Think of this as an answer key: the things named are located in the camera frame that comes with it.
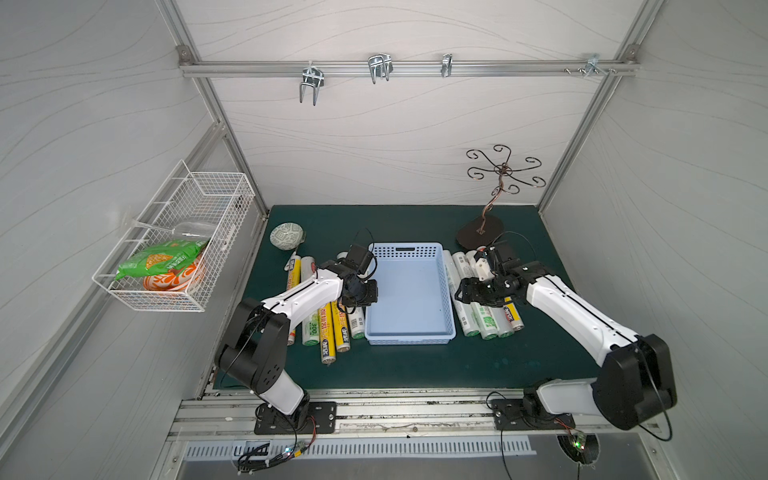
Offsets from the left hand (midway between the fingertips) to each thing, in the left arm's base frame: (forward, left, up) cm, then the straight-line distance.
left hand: (375, 300), depth 88 cm
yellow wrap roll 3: (-2, -41, -3) cm, 42 cm away
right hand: (0, -27, +4) cm, 27 cm away
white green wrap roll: (-6, +18, -2) cm, 19 cm away
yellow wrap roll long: (-10, +13, -3) cm, 17 cm away
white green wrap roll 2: (-2, -33, -3) cm, 33 cm away
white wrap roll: (-1, -27, -2) cm, 27 cm away
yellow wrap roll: (+14, +29, -5) cm, 33 cm away
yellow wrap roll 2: (-9, +9, -3) cm, 13 cm away
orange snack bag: (-10, +41, +26) cm, 50 cm away
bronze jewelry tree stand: (+31, -38, -5) cm, 50 cm away
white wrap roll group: (-5, +5, -2) cm, 7 cm away
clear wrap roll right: (-5, -38, -3) cm, 39 cm away
